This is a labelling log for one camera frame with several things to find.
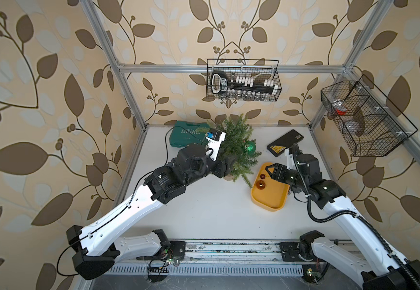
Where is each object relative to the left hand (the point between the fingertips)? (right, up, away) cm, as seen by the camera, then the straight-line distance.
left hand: (228, 151), depth 61 cm
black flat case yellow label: (+40, +4, +52) cm, 66 cm away
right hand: (+19, -9, +17) cm, 27 cm away
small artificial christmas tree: (+4, +1, +10) cm, 11 cm away
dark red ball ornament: (+20, -15, +33) cm, 41 cm away
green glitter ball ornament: (+9, +1, +10) cm, 14 cm away
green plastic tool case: (-25, +9, +52) cm, 59 cm away
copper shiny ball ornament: (+18, -18, +30) cm, 40 cm away
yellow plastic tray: (+22, -23, +31) cm, 44 cm away
